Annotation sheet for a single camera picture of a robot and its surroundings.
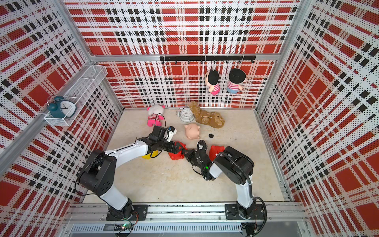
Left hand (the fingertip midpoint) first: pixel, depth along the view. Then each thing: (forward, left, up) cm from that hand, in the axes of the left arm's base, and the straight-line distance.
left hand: (179, 146), depth 92 cm
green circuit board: (-41, +23, -5) cm, 47 cm away
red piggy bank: (-6, -1, 0) cm, 6 cm away
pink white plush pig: (+25, +21, 0) cm, 33 cm away
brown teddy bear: (+21, -21, +2) cm, 30 cm away
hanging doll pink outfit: (+36, -21, +25) cm, 49 cm away
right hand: (-2, -3, 0) cm, 4 cm away
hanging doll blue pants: (+35, -38, +26) cm, 58 cm away
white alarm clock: (+29, -2, -3) cm, 30 cm away
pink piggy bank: (+12, -8, +1) cm, 14 cm away
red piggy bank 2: (-4, -22, +1) cm, 23 cm away
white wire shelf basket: (+29, +53, +29) cm, 67 cm away
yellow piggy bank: (-11, +15, +9) cm, 21 cm away
